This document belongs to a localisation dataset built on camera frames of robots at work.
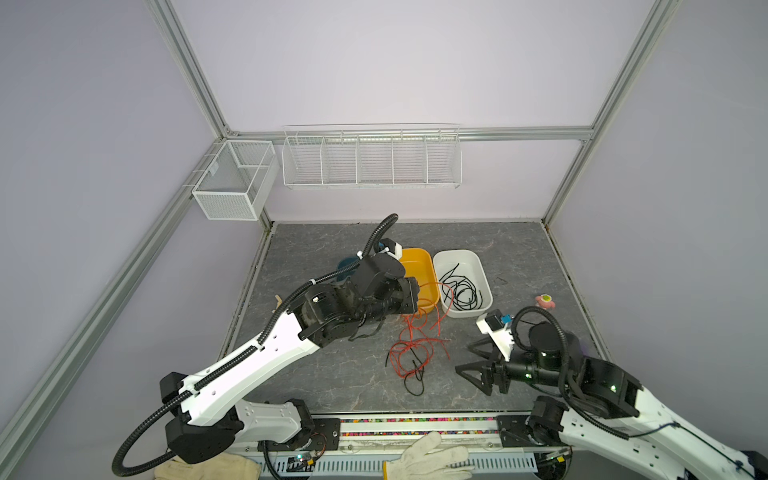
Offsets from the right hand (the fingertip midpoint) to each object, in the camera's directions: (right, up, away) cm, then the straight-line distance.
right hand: (464, 360), depth 63 cm
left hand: (-10, +14, -1) cm, 17 cm away
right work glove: (-10, -27, +6) cm, 29 cm away
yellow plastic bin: (-6, +19, +45) cm, 49 cm away
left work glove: (-54, -27, +6) cm, 61 cm away
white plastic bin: (+13, +18, +42) cm, 47 cm away
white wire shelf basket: (-26, +56, +37) cm, 72 cm away
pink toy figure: (+33, +8, +30) cm, 45 cm away
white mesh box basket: (-69, +48, +38) cm, 92 cm away
